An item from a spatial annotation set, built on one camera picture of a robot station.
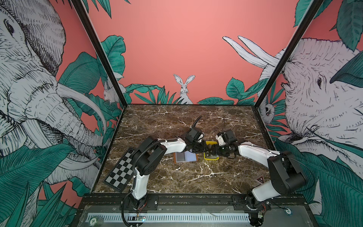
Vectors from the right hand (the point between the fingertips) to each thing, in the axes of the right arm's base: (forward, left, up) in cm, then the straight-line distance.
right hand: (211, 150), depth 90 cm
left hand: (0, +1, +3) cm, 3 cm away
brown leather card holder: (-3, +17, -3) cm, 17 cm away
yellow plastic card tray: (-4, 0, -1) cm, 4 cm away
